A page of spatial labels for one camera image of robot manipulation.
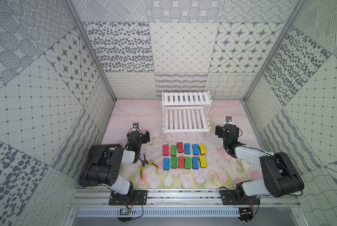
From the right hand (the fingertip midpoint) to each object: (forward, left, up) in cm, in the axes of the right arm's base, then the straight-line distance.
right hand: (227, 127), depth 92 cm
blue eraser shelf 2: (-23, +22, -8) cm, 33 cm away
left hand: (-1, +59, -1) cm, 59 cm away
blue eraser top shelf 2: (-11, +21, -9) cm, 26 cm away
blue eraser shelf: (-22, +40, -9) cm, 47 cm away
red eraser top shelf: (-13, +41, -8) cm, 44 cm away
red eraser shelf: (-21, +31, -8) cm, 38 cm away
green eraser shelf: (-22, +35, -7) cm, 42 cm away
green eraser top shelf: (-13, +36, -8) cm, 39 cm away
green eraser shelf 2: (-20, +27, -10) cm, 35 cm away
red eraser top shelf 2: (-10, +32, -8) cm, 34 cm away
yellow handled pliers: (-21, +54, -8) cm, 58 cm away
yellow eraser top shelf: (-12, +17, -8) cm, 22 cm away
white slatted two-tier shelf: (+10, +27, +5) cm, 29 cm away
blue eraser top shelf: (-11, +27, -9) cm, 30 cm away
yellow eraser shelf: (-20, +17, -8) cm, 28 cm away
